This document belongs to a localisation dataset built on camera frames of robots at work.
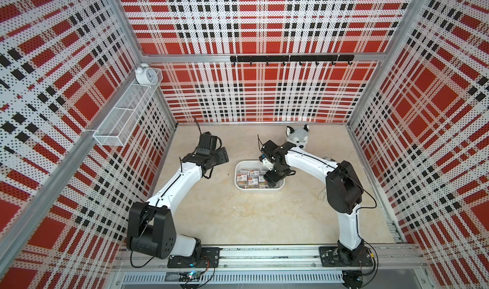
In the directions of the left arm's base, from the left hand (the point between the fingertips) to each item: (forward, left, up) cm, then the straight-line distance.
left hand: (223, 155), depth 88 cm
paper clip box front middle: (-8, -14, -10) cm, 19 cm away
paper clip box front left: (-7, -9, -10) cm, 15 cm away
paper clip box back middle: (-2, -13, -12) cm, 18 cm away
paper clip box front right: (-8, -18, -10) cm, 23 cm away
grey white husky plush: (+9, -37, +3) cm, 38 cm away
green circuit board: (-45, +8, -14) cm, 48 cm away
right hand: (-7, -27, -9) cm, 29 cm away
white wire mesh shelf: (+12, +52, +6) cm, 54 cm away
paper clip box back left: (-2, -10, -12) cm, 16 cm away
